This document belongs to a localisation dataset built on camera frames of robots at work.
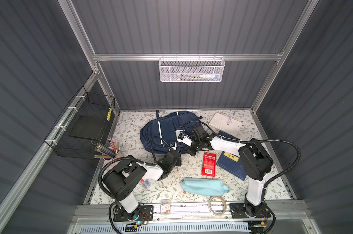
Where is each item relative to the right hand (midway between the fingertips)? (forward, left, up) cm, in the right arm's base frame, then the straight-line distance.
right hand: (185, 149), depth 93 cm
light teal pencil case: (-23, -10, +1) cm, 25 cm away
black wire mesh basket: (-4, +52, +27) cm, 59 cm away
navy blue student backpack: (+11, +18, +2) cm, 21 cm away
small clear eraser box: (-32, +11, -2) cm, 34 cm away
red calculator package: (-9, -15, -3) cm, 18 cm away
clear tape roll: (-32, -12, -3) cm, 34 cm away
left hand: (-3, +4, -2) cm, 5 cm away
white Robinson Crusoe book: (+23, -31, -3) cm, 39 cm away
